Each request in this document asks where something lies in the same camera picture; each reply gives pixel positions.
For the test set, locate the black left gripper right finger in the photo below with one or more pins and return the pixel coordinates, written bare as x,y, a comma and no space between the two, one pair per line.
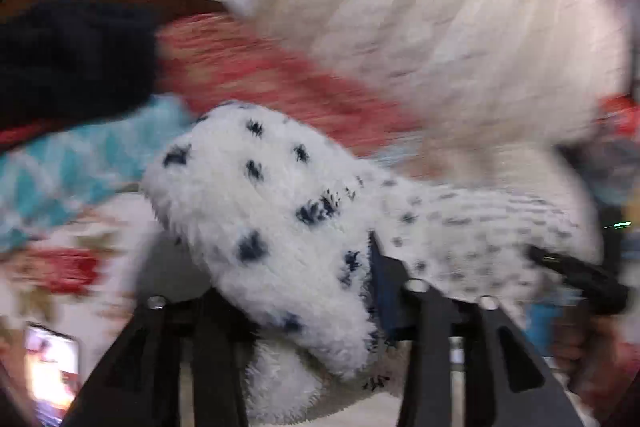
468,355

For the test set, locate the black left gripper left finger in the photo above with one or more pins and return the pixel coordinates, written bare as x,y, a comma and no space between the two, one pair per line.
137,381

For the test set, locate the white fleece jacket navy pattern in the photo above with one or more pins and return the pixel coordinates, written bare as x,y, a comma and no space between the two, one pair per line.
282,220

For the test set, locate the white floral bedsheet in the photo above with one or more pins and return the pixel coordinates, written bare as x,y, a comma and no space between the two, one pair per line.
78,280

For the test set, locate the teal white patterned pillow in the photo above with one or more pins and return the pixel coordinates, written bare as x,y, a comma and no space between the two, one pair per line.
53,179

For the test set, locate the beige floral curtain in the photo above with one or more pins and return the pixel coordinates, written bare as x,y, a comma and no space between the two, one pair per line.
496,84

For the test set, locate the red floral quilt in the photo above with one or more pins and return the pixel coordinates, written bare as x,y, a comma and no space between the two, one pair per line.
210,59

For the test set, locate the dark navy fuzzy pillow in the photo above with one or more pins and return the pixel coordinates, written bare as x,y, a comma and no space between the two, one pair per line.
76,60

